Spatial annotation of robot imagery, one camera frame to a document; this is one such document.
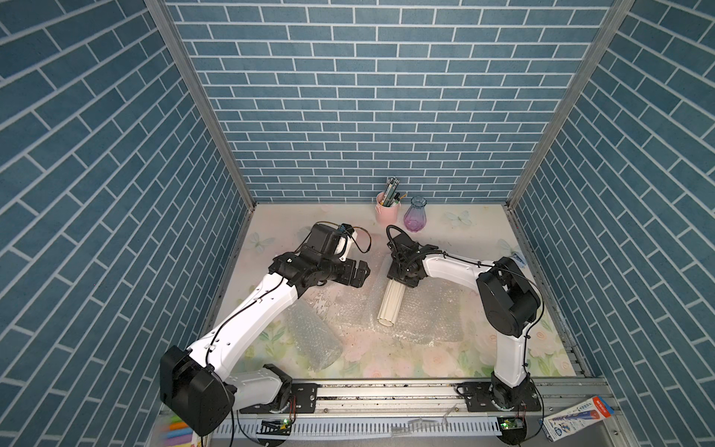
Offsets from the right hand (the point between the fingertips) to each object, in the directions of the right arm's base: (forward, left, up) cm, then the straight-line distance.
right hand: (394, 277), depth 96 cm
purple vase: (+23, -7, +7) cm, 25 cm away
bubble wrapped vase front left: (-26, +22, +6) cm, 34 cm away
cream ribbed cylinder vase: (-12, 0, +4) cm, 12 cm away
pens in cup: (+30, +3, +10) cm, 32 cm away
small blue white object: (+11, -46, 0) cm, 47 cm away
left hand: (-10, +9, +19) cm, 23 cm away
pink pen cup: (+27, +4, +3) cm, 27 cm away
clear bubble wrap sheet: (-12, -13, -1) cm, 17 cm away
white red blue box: (-37, -48, -1) cm, 60 cm away
